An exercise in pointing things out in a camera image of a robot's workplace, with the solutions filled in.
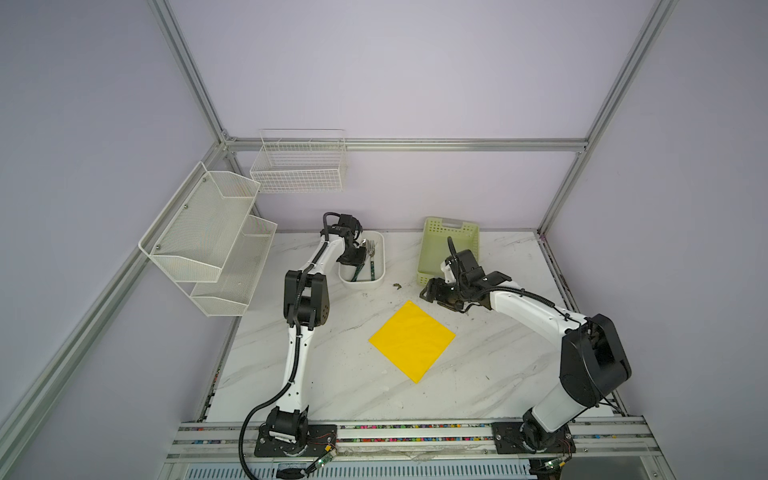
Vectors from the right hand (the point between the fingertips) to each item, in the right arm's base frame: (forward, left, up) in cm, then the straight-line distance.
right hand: (425, 296), depth 87 cm
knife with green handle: (+18, +23, -10) cm, 31 cm away
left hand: (+20, +23, -9) cm, 32 cm away
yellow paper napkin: (-7, +4, -15) cm, 17 cm away
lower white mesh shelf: (-7, +51, +11) cm, 53 cm away
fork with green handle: (+28, +19, -11) cm, 35 cm away
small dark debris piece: (+12, +8, -12) cm, 19 cm away
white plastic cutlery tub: (+17, +27, -10) cm, 34 cm away
